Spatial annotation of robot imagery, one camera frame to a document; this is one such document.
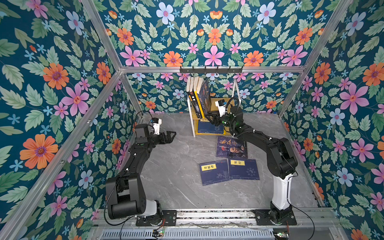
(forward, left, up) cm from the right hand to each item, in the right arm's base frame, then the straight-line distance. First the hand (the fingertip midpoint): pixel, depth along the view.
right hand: (209, 112), depth 89 cm
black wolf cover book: (-2, +8, +13) cm, 15 cm away
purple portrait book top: (+3, +2, +9) cm, 10 cm away
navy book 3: (+2, +3, -16) cm, 16 cm away
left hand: (-11, +22, -3) cm, 25 cm away
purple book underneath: (-11, -13, -22) cm, 28 cm away
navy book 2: (-25, -19, -24) cm, 40 cm away
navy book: (-28, -3, -24) cm, 36 cm away
